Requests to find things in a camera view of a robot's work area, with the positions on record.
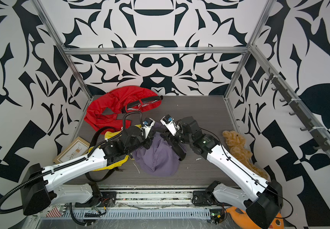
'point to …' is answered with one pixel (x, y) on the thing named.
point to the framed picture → (78, 148)
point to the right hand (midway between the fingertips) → (164, 129)
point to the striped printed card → (57, 211)
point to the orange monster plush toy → (240, 216)
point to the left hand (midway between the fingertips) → (151, 128)
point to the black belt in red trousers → (124, 109)
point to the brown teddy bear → (235, 142)
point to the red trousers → (128, 98)
